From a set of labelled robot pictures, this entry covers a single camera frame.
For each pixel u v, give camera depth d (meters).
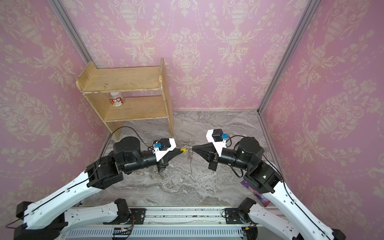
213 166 0.49
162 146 0.44
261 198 0.78
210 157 0.50
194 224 0.73
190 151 0.54
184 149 0.55
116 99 0.91
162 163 0.48
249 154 0.42
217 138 0.45
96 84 0.75
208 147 0.51
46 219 0.40
